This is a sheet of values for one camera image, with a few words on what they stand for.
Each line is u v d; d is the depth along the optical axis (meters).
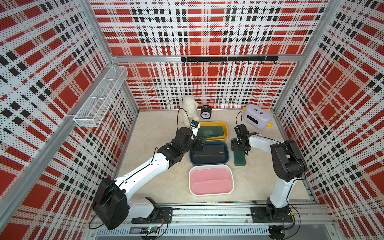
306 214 0.75
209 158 0.89
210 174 0.85
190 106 0.99
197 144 0.70
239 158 0.91
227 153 0.92
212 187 0.79
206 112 1.11
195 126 0.68
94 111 0.93
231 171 0.82
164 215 0.74
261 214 0.73
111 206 0.39
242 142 0.75
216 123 1.15
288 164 0.51
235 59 0.89
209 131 1.02
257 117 1.04
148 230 0.69
